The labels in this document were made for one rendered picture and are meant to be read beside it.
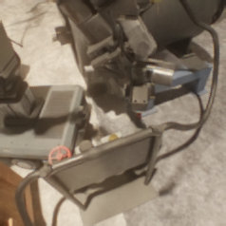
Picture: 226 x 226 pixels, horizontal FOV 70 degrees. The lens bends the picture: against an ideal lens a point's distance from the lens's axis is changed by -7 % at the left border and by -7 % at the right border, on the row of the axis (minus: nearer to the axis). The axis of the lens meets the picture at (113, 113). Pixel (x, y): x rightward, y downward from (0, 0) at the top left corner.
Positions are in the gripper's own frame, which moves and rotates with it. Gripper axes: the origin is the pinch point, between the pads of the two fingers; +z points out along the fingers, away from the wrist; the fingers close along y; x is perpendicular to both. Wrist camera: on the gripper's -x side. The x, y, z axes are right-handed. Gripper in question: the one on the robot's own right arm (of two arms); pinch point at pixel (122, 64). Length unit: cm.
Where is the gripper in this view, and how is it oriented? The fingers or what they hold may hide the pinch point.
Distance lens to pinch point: 46.2
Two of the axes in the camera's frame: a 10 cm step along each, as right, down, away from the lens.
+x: -8.2, 3.2, 4.7
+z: 5.6, 5.5, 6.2
